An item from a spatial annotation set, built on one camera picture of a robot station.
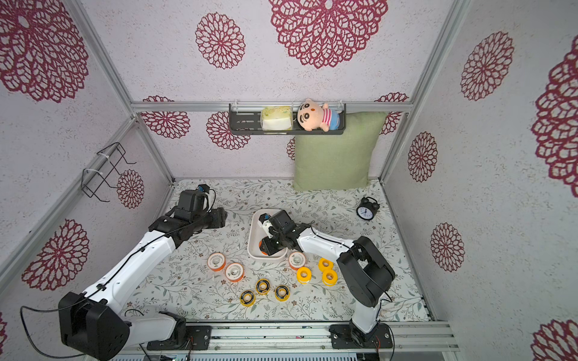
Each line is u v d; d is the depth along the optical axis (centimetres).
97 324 39
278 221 70
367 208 100
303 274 87
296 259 91
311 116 85
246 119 90
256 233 99
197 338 73
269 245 78
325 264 90
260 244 88
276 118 90
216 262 90
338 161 100
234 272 88
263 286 84
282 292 83
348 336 73
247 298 82
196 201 62
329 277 87
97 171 74
